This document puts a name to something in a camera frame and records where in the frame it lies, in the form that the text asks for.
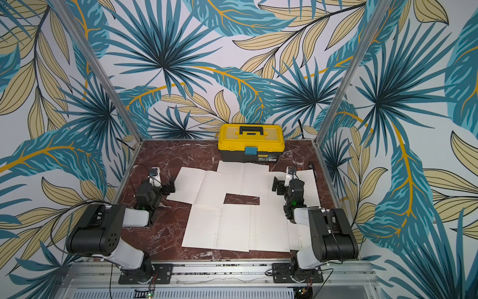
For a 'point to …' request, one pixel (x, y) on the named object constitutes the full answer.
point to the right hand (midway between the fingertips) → (286, 177)
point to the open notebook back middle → (247, 179)
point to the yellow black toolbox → (251, 142)
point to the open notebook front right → (299, 236)
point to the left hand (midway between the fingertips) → (164, 177)
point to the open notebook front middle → (268, 228)
